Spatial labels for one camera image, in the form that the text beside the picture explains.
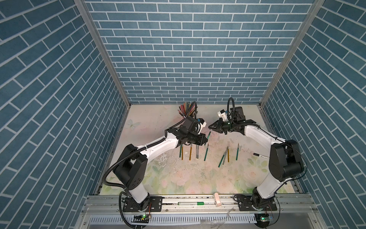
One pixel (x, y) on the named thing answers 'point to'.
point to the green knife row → (206, 153)
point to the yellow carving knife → (228, 154)
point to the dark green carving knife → (218, 166)
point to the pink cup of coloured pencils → (187, 109)
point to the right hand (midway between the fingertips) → (211, 127)
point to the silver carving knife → (224, 156)
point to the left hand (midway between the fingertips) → (210, 143)
